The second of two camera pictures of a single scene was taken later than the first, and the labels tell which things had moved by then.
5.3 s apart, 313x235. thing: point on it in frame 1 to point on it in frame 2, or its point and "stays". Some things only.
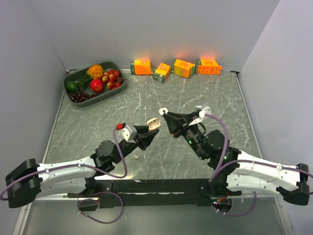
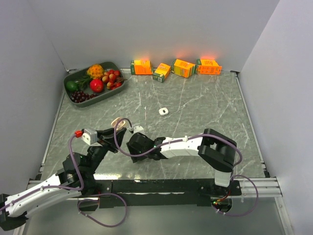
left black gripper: x=145 y=137 to x=109 y=142
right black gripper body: x=191 y=132 to x=132 y=150
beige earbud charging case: x=153 y=124 to x=120 y=125
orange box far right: x=208 y=66 stays
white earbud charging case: x=163 y=110 stays
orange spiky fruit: x=96 y=71 stays
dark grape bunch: x=80 y=96 stays
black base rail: x=156 y=193 stays
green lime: x=72 y=85 stays
